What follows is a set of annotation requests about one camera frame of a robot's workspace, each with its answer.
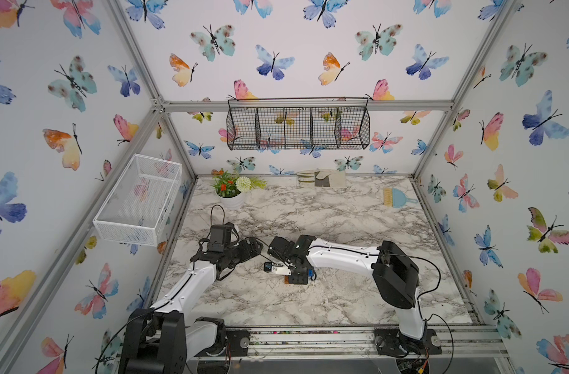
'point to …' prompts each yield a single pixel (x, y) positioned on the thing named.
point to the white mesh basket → (136, 209)
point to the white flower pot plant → (231, 190)
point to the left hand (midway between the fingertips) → (256, 247)
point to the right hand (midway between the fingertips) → (297, 269)
